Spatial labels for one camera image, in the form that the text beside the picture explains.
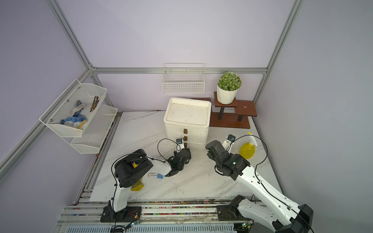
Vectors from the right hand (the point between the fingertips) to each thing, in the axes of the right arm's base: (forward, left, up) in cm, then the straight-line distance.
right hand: (217, 152), depth 77 cm
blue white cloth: (+12, +71, +16) cm, 74 cm away
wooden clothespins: (+26, +69, +15) cm, 75 cm away
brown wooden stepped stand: (+39, -21, -11) cm, 45 cm away
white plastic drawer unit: (+19, +15, +6) cm, 25 cm away
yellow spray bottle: (+10, -23, -15) cm, 29 cm away
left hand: (+13, +17, -15) cm, 26 cm away
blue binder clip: (-6, +34, -17) cm, 38 cm away
